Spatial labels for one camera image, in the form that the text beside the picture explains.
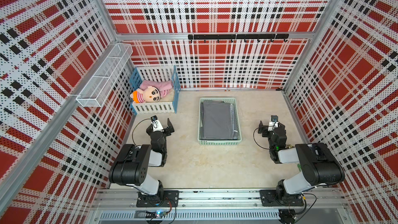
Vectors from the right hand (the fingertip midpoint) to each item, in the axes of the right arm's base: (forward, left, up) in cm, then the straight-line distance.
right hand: (270, 120), depth 92 cm
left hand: (-1, +65, +2) cm, 65 cm away
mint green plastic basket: (+19, +21, -4) cm, 29 cm away
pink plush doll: (+18, +75, +8) cm, 78 cm away
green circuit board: (-46, +62, -6) cm, 77 cm away
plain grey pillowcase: (+2, +31, -4) cm, 32 cm away
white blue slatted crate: (+14, +64, +1) cm, 65 cm away
